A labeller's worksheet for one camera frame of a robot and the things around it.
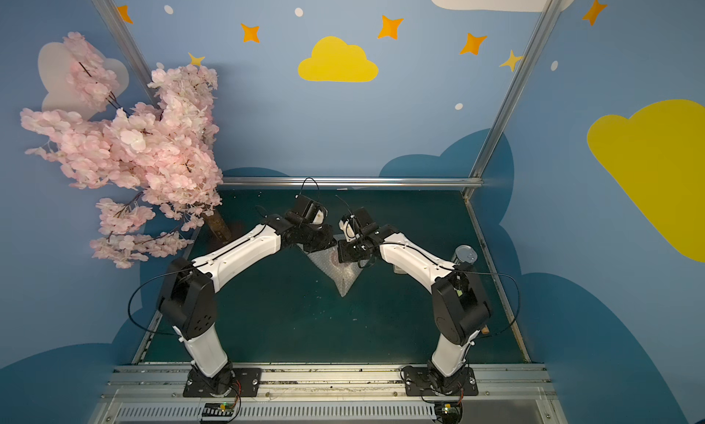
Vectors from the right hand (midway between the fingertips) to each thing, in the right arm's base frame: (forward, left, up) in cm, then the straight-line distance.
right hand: (343, 252), depth 88 cm
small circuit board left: (-44, +31, -15) cm, 56 cm away
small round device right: (-40, -33, -15) cm, 54 cm away
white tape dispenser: (+1, -19, -12) cm, 23 cm away
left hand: (+3, +1, +4) cm, 5 cm away
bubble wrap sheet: (-6, -1, -3) cm, 7 cm away
